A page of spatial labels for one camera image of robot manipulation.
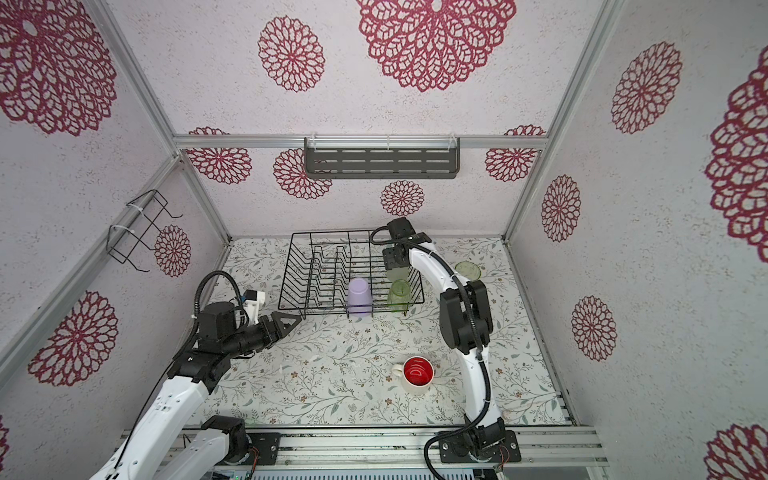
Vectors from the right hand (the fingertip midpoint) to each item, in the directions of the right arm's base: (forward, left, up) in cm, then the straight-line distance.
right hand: (399, 253), depth 100 cm
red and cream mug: (-37, -5, -10) cm, 38 cm away
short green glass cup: (-13, 0, -7) cm, 14 cm away
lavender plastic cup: (-19, +12, -1) cm, 23 cm away
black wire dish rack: (-3, +20, -7) cm, 21 cm away
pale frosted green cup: (-3, 0, -7) cm, 8 cm away
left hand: (-32, +26, +6) cm, 42 cm away
